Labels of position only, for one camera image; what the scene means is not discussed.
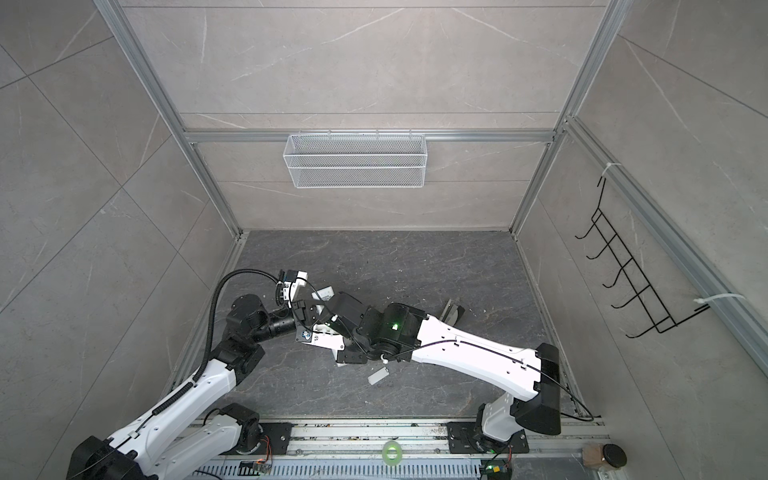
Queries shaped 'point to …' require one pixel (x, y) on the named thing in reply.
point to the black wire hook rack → (630, 269)
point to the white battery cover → (378, 375)
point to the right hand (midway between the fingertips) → (340, 329)
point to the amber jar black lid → (597, 454)
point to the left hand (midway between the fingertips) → (337, 305)
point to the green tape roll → (392, 453)
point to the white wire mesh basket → (356, 160)
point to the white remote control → (326, 294)
